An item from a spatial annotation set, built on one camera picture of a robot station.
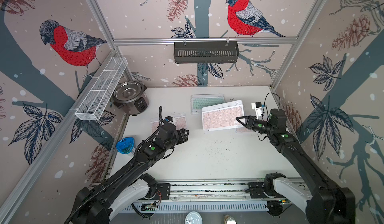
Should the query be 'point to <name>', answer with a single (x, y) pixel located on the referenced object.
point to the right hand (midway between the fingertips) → (237, 117)
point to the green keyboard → (198, 101)
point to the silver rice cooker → (130, 96)
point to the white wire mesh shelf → (90, 106)
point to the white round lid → (193, 217)
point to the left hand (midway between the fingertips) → (188, 130)
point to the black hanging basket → (206, 52)
